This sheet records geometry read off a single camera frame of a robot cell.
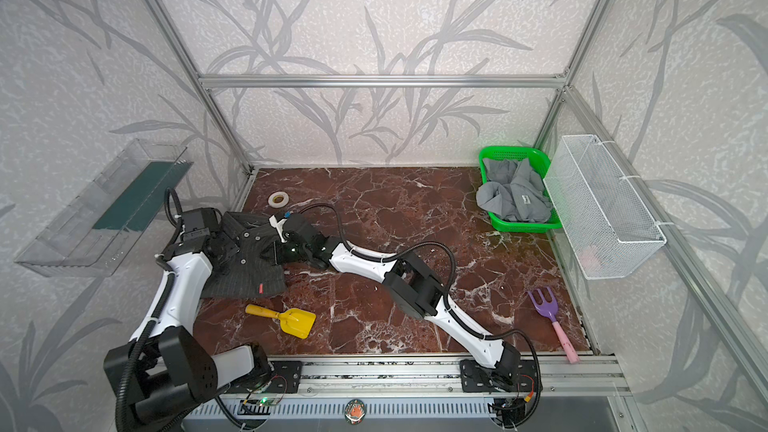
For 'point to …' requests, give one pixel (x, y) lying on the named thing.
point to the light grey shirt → (514, 191)
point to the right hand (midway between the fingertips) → (260, 246)
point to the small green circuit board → (266, 401)
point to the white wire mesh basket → (609, 231)
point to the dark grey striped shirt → (251, 270)
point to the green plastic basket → (540, 163)
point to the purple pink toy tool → (550, 308)
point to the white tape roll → (278, 200)
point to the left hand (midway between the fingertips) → (224, 241)
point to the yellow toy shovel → (294, 321)
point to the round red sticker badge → (355, 411)
